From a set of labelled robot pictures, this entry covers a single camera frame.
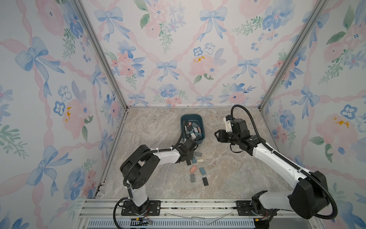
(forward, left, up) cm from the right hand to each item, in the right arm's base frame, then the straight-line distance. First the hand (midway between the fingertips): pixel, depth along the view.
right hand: (218, 132), depth 84 cm
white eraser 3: (+8, +14, -15) cm, 22 cm away
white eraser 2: (+13, +13, -15) cm, 23 cm away
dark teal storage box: (+23, +11, -13) cm, 29 cm away
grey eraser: (+18, +13, -15) cm, 26 cm away
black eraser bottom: (-22, +8, -18) cm, 30 cm away
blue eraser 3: (-10, +14, -16) cm, 24 cm away
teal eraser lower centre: (-16, +9, -18) cm, 26 cm away
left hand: (-3, +17, -16) cm, 24 cm away
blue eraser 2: (+11, +11, -16) cm, 22 cm away
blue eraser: (+12, +16, -15) cm, 25 cm away
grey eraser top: (-5, +11, -17) cm, 21 cm away
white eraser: (+15, +20, -15) cm, 29 cm away
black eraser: (-11, +18, -17) cm, 27 cm away
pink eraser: (+13, +10, -15) cm, 22 cm away
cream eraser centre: (-10, +10, -16) cm, 22 cm away
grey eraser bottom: (-20, +15, -18) cm, 31 cm away
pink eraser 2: (-15, +15, -17) cm, 28 cm away
